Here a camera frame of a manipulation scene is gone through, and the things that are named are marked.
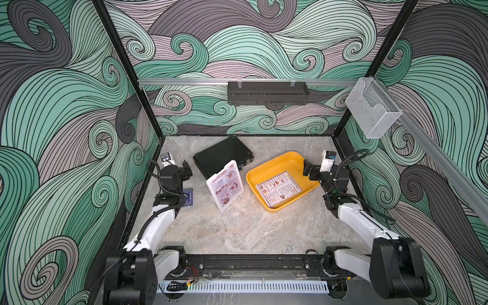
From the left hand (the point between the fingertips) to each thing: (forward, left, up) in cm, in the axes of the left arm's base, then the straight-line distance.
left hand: (175, 162), depth 83 cm
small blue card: (-6, -3, -18) cm, 19 cm away
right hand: (+2, -62, -1) cm, 62 cm away
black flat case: (+12, -13, -15) cm, 23 cm away
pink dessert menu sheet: (-7, -23, -7) cm, 25 cm away
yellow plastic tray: (+14, -59, -18) cm, 63 cm away
